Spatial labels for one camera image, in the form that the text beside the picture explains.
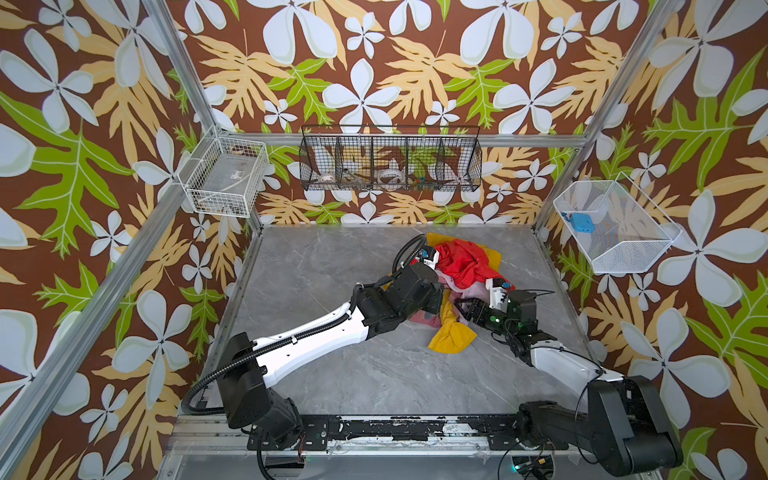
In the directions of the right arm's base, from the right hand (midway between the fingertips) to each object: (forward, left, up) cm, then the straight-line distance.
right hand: (459, 304), depth 87 cm
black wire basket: (+42, +19, +22) cm, 52 cm away
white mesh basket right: (+14, -43, +17) cm, 49 cm away
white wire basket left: (+30, +68, +25) cm, 79 cm away
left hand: (-3, +9, +16) cm, 18 cm away
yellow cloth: (-6, +2, -5) cm, 8 cm away
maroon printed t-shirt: (-1, +8, -7) cm, 11 cm away
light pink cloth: (+2, -5, +4) cm, 7 cm away
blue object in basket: (+18, -36, +15) cm, 43 cm away
